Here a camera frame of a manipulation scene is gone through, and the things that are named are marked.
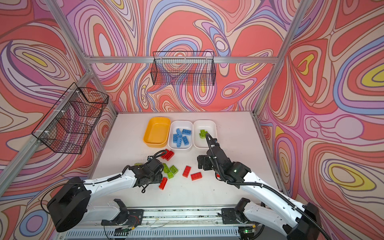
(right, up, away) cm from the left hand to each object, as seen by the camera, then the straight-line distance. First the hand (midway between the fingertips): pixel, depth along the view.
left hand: (158, 176), depth 87 cm
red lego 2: (+17, +3, +1) cm, 17 cm away
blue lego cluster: (+8, +22, +14) cm, 27 cm away
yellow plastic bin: (-5, +26, +18) cm, 32 cm away
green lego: (+28, +27, +16) cm, 42 cm away
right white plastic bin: (+33, +30, +20) cm, 49 cm away
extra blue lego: (+15, +20, +14) cm, 29 cm away
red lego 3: (+22, +1, -1) cm, 22 cm away
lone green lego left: (-13, +7, +2) cm, 15 cm away
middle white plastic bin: (+12, +31, +20) cm, 39 cm away
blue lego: (+11, +19, +12) cm, 25 cm away
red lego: (+4, -2, -5) cm, 7 cm away
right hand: (+28, +12, -10) cm, 32 cm away
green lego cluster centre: (+7, +3, +1) cm, 8 cm away
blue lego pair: (+11, +25, +17) cm, 32 cm away
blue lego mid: (+15, +26, +18) cm, 35 cm away
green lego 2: (+27, +24, +14) cm, 39 cm away
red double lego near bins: (+4, +11, +7) cm, 14 cm away
